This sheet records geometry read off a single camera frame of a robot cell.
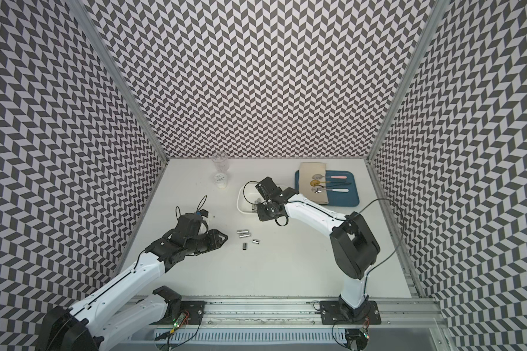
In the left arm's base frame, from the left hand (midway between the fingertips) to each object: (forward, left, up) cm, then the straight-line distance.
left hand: (225, 241), depth 81 cm
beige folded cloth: (+40, -35, -7) cm, 54 cm away
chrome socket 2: (+5, -6, -7) cm, 10 cm away
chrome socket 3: (+3, -11, -8) cm, 14 cm away
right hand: (+11, -15, 0) cm, 18 cm away
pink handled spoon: (+38, -42, -8) cm, 58 cm away
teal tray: (+24, -54, -8) cm, 59 cm away
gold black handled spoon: (+34, -40, -8) cm, 53 cm away
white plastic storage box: (+22, -7, -4) cm, 23 cm away
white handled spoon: (+30, -41, -8) cm, 51 cm away
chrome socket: (+7, -5, -7) cm, 12 cm away
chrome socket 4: (+1, -6, -7) cm, 10 cm away
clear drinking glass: (+46, +10, -6) cm, 48 cm away
